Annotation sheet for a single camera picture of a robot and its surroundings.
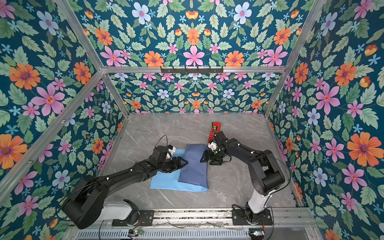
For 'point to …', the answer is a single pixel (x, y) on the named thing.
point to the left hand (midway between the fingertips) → (186, 161)
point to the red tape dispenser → (216, 128)
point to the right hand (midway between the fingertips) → (205, 161)
